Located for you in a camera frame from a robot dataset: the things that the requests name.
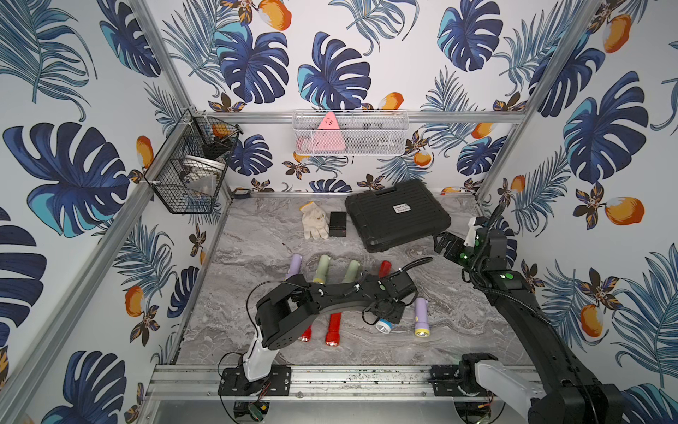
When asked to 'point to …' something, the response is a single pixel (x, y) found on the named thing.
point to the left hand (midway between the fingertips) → (397, 312)
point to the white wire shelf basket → (350, 132)
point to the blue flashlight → (384, 326)
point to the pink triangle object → (327, 137)
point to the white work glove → (314, 222)
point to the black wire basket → (189, 170)
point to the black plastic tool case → (395, 214)
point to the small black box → (337, 225)
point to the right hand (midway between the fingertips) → (447, 239)
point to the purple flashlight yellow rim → (295, 265)
